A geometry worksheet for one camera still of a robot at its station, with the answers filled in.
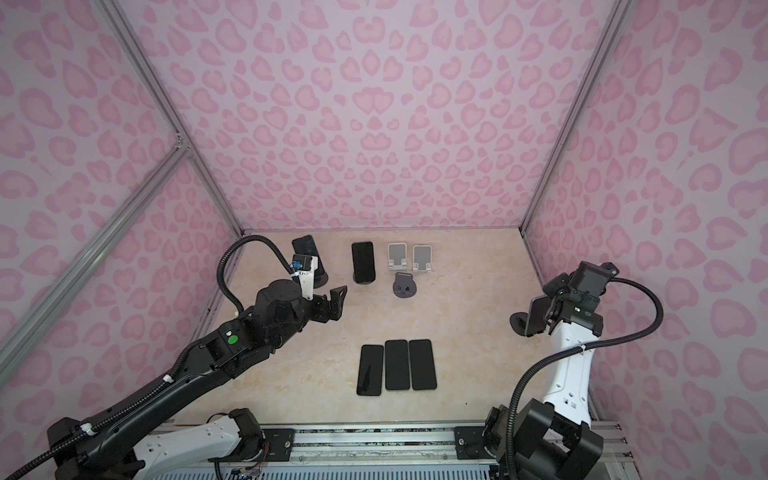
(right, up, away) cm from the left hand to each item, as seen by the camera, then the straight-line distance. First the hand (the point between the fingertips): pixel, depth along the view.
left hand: (332, 281), depth 70 cm
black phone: (+15, -28, +14) cm, 35 cm away
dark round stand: (+18, -4, +30) cm, 35 cm away
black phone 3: (+55, -12, +16) cm, 59 cm away
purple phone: (-14, +9, +28) cm, 33 cm away
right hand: (+58, 0, +7) cm, 58 cm away
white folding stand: (+15, +6, +37) cm, 41 cm away
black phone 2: (+22, -26, +16) cm, 38 cm away
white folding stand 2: (+24, +5, +38) cm, 45 cm away
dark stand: (+54, -15, +26) cm, 62 cm away
